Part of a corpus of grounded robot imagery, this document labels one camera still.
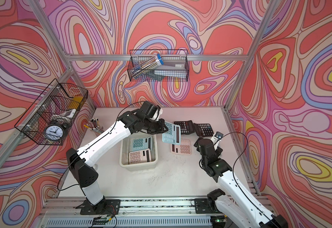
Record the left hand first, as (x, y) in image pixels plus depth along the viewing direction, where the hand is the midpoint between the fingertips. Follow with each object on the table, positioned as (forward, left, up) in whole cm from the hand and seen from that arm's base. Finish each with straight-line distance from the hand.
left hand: (169, 129), depth 74 cm
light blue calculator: (+5, +20, -24) cm, 32 cm away
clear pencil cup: (+13, +50, -13) cm, 53 cm away
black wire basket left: (+5, +65, +3) cm, 65 cm away
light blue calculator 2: (0, -2, -6) cm, 6 cm away
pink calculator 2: (+2, -10, -24) cm, 26 cm away
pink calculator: (-4, +17, -23) cm, 29 cm away
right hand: (-3, -21, -10) cm, 24 cm away
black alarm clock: (-5, +56, +4) cm, 56 cm away
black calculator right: (+17, -27, -24) cm, 40 cm away
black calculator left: (+20, -14, -23) cm, 33 cm away
